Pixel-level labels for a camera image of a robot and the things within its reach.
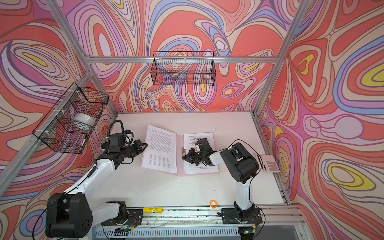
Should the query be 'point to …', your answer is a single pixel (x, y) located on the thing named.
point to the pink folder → (181, 171)
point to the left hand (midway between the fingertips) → (148, 143)
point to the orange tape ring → (213, 204)
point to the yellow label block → (153, 210)
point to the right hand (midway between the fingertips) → (184, 160)
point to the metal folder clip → (183, 151)
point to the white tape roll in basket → (84, 118)
